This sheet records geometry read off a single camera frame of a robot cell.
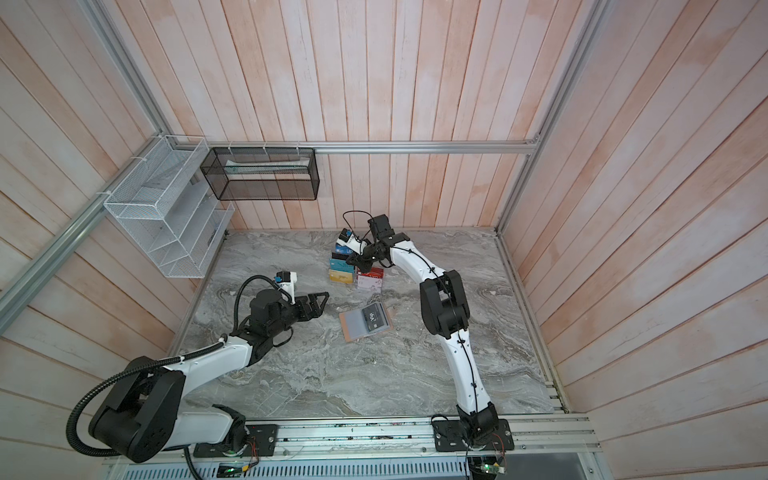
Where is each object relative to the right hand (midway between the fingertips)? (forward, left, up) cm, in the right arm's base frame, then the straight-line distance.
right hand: (349, 258), depth 100 cm
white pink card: (-6, -6, -6) cm, 10 cm away
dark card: (-19, -9, -6) cm, 22 cm away
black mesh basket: (+24, +31, +17) cm, 43 cm away
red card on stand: (-4, -9, -3) cm, 10 cm away
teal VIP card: (-1, +3, -2) cm, 4 cm away
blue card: (+3, +2, +1) cm, 4 cm away
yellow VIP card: (-4, +3, -5) cm, 7 cm away
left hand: (-18, +7, +2) cm, 20 cm away
